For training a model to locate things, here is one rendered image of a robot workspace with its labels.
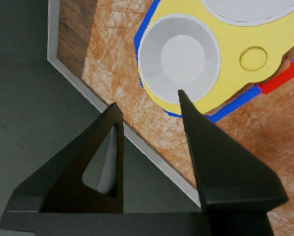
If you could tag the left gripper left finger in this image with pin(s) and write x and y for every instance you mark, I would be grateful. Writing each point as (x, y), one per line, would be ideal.
(57, 186)

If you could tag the blue tape outline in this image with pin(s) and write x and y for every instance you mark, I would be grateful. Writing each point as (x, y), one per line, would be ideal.
(276, 82)

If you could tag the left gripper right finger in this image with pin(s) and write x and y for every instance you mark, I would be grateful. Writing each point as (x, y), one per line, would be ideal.
(232, 181)

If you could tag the grey steel bowl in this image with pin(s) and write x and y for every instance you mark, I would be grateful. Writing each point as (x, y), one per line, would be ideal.
(178, 53)
(248, 12)

